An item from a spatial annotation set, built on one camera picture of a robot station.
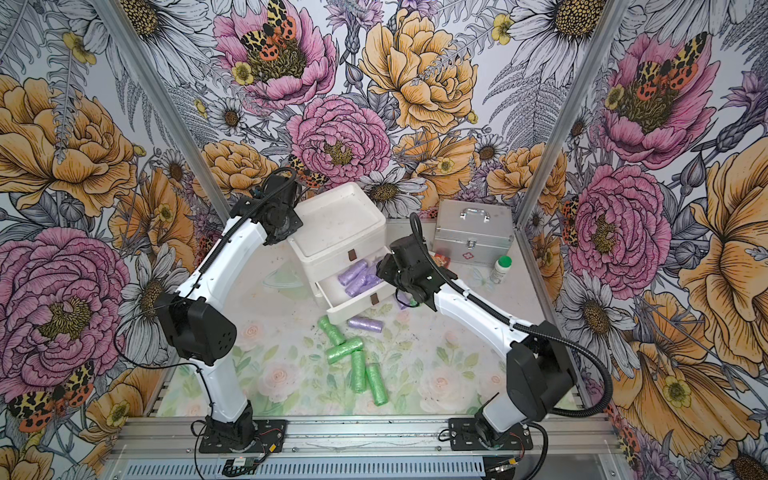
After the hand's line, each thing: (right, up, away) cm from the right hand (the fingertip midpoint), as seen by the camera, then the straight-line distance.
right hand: (380, 274), depth 84 cm
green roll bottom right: (-1, -30, -4) cm, 30 cm away
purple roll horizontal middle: (-5, -15, +7) cm, 17 cm away
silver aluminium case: (+30, +13, +16) cm, 36 cm away
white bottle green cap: (+38, +1, +13) cm, 40 cm away
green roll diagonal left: (-9, -21, +3) cm, 23 cm away
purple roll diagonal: (-8, -4, +6) cm, 11 cm away
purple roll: (-11, -1, +9) cm, 14 cm away
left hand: (-26, +11, +2) cm, 28 cm away
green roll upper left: (-14, -18, +5) cm, 23 cm away
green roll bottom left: (-6, -26, -1) cm, 27 cm away
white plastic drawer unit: (-13, +10, +1) cm, 17 cm away
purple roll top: (+6, -9, +16) cm, 19 cm away
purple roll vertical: (-3, -2, +5) cm, 6 cm away
